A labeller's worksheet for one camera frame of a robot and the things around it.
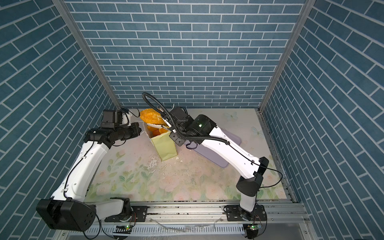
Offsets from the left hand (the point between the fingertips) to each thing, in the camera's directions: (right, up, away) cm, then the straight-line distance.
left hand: (142, 128), depth 77 cm
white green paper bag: (+12, -9, +3) cm, 15 cm away
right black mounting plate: (+47, -43, -3) cm, 64 cm away
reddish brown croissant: (+3, -3, +13) cm, 13 cm away
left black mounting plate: (-1, -43, -3) cm, 43 cm away
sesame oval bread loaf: (+7, +6, -6) cm, 11 cm away
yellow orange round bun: (+9, -2, +8) cm, 12 cm away
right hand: (+19, -1, -8) cm, 21 cm away
